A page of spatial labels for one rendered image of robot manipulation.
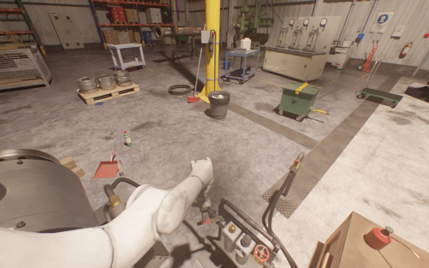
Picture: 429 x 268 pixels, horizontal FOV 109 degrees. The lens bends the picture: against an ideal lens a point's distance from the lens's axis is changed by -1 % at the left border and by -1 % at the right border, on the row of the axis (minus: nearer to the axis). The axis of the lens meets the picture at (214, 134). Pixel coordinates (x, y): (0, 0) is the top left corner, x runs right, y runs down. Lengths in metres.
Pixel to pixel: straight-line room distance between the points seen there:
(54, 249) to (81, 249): 0.03
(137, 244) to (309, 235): 1.55
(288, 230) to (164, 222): 1.43
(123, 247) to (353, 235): 1.19
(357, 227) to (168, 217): 1.17
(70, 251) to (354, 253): 1.19
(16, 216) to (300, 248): 1.65
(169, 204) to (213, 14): 3.40
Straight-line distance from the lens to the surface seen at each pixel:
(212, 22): 3.54
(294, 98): 3.13
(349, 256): 1.21
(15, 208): 0.96
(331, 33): 6.15
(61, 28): 15.80
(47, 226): 0.88
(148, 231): 0.33
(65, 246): 0.26
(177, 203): 0.36
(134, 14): 15.79
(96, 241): 0.28
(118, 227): 0.31
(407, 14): 10.30
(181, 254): 1.51
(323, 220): 1.88
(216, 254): 1.48
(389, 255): 1.35
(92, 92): 4.56
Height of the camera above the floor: 1.42
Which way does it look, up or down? 34 degrees down
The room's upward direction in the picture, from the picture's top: 1 degrees clockwise
